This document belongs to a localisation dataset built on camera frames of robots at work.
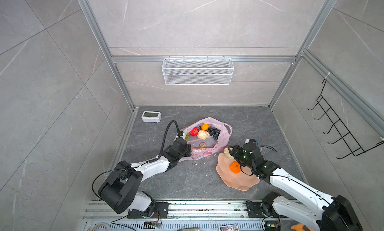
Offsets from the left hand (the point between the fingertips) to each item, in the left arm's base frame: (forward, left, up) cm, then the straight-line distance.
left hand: (189, 142), depth 90 cm
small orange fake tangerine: (+13, -11, -2) cm, 17 cm away
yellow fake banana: (0, -9, -6) cm, 11 cm away
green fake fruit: (+7, +1, -4) cm, 8 cm away
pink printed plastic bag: (0, -15, -7) cm, 16 cm away
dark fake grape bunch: (+10, -16, -3) cm, 19 cm away
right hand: (-7, -23, +3) cm, 24 cm away
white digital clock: (+25, +28, -4) cm, 38 cm away
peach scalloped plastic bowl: (-22, -30, -6) cm, 38 cm away
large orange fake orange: (-15, -26, -2) cm, 30 cm away
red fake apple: (+10, -4, -2) cm, 11 cm away
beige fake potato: (-11, -21, +6) cm, 24 cm away
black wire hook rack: (-9, -70, +25) cm, 75 cm away
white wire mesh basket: (+43, -7, +22) cm, 49 cm away
